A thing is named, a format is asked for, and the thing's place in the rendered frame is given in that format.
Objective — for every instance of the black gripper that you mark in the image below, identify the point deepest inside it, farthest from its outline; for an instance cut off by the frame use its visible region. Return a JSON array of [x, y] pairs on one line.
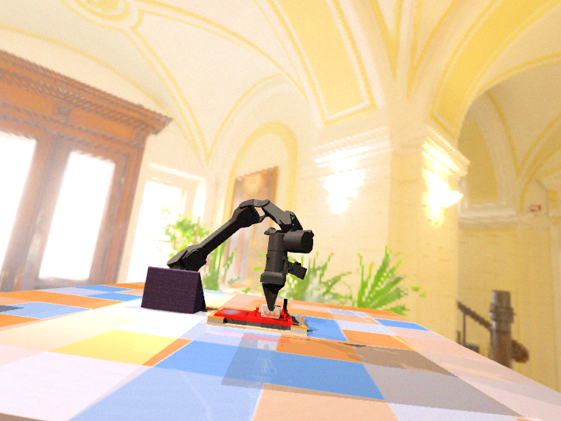
[[273, 279]]

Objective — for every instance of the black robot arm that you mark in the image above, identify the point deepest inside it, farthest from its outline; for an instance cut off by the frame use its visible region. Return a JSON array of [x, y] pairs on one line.
[[291, 238]]

